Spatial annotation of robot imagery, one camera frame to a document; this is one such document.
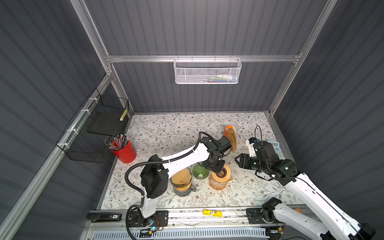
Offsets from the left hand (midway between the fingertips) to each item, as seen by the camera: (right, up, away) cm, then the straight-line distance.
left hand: (218, 171), depth 78 cm
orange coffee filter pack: (+11, +20, +18) cm, 29 cm away
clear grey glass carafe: (-18, -12, +1) cm, 21 cm away
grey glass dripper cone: (-18, -4, -9) cm, 21 cm away
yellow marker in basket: (-52, +31, +5) cm, 61 cm away
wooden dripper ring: (+3, -2, -2) cm, 4 cm away
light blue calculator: (+41, +9, +18) cm, 46 cm away
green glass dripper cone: (-9, -4, +10) cm, 14 cm away
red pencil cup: (-56, +11, +10) cm, 58 cm away
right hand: (+10, +7, -4) cm, 13 cm away
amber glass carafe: (+1, -10, +6) cm, 12 cm away
